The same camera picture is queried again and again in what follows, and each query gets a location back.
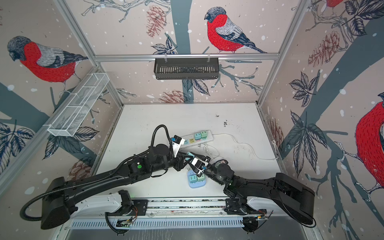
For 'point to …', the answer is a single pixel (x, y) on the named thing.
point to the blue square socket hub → (197, 184)
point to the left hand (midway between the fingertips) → (191, 158)
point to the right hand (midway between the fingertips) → (188, 157)
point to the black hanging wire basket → (186, 68)
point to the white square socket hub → (220, 162)
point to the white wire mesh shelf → (79, 104)
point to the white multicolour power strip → (193, 139)
